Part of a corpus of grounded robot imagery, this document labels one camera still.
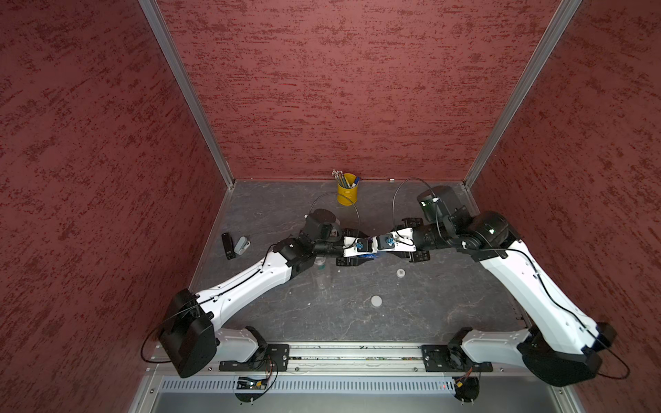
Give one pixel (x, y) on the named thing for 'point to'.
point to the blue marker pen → (357, 180)
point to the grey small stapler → (242, 245)
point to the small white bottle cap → (400, 273)
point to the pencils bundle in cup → (341, 178)
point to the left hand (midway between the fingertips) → (367, 247)
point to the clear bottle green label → (320, 277)
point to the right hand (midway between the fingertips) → (391, 242)
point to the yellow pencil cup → (348, 196)
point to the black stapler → (229, 246)
